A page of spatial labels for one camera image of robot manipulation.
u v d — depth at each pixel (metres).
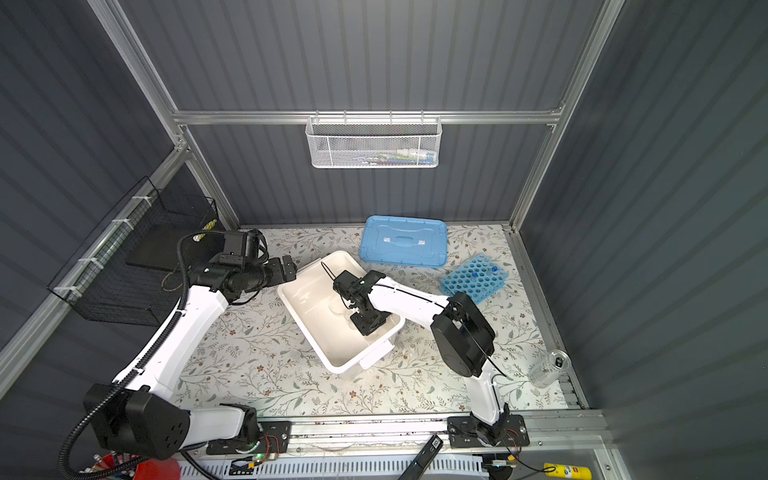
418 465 0.67
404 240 1.16
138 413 0.38
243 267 0.60
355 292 0.66
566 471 0.67
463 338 0.50
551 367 0.72
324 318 0.94
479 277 0.99
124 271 0.72
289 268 0.74
